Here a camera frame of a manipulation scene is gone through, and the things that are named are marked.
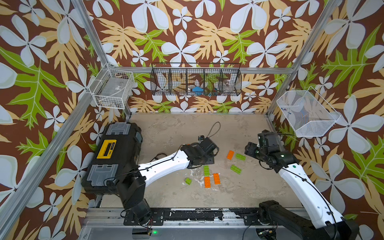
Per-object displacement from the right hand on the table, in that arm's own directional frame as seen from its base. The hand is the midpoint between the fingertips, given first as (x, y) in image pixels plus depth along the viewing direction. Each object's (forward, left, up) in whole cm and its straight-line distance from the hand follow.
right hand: (248, 148), depth 79 cm
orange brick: (+6, +5, -18) cm, 19 cm away
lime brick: (-5, +22, -19) cm, 29 cm away
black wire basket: (+45, +29, +13) cm, 56 cm away
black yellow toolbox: (-3, +71, -1) cm, 71 cm away
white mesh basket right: (+15, -35, +10) cm, 39 cm away
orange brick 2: (-12, +22, -17) cm, 30 cm away
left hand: (-3, +20, -4) cm, 20 cm away
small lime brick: (-12, +33, -16) cm, 38 cm away
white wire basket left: (+29, +77, +17) cm, 84 cm away
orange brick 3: (-10, +16, -17) cm, 26 cm away
